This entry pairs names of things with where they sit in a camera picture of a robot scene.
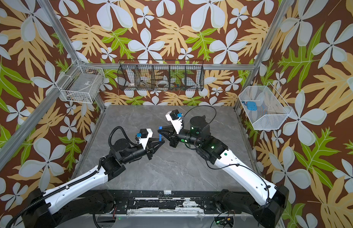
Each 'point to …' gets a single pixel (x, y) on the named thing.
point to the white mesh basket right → (272, 111)
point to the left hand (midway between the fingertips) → (163, 138)
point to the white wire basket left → (82, 84)
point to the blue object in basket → (251, 106)
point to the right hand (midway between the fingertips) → (159, 131)
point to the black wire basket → (161, 75)
